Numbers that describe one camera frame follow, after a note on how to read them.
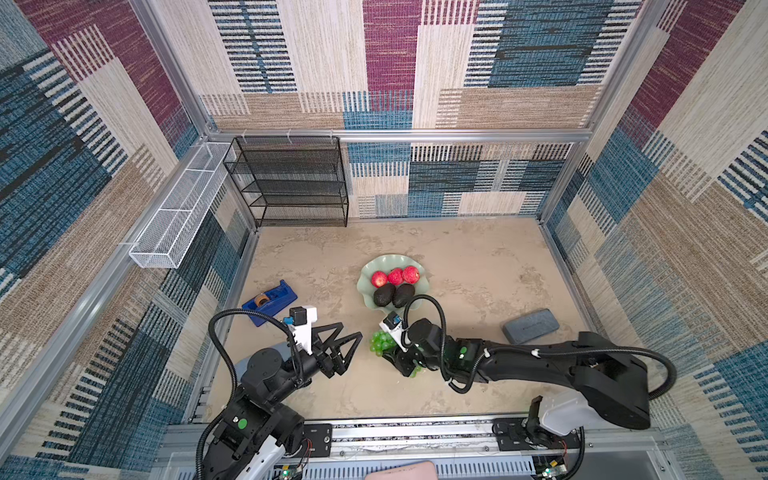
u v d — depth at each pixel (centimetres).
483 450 73
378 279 97
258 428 50
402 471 67
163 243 70
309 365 59
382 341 76
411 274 97
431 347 61
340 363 58
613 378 46
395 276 99
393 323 70
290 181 111
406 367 71
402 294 95
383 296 94
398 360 70
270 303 92
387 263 102
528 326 89
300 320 58
